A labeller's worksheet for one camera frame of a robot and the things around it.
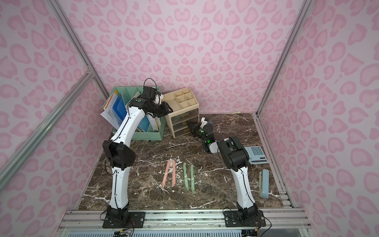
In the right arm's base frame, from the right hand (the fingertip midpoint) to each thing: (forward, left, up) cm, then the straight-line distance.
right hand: (185, 121), depth 95 cm
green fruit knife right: (-32, -5, -14) cm, 35 cm away
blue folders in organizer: (+6, +43, +7) cm, 44 cm away
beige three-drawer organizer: (+2, -1, +9) cm, 9 cm away
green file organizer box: (+3, +23, -14) cm, 27 cm away
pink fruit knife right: (-30, +6, -15) cm, 34 cm away
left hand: (+3, +8, +9) cm, 12 cm away
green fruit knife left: (-31, -2, -15) cm, 34 cm away
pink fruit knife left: (-31, +11, -14) cm, 36 cm away
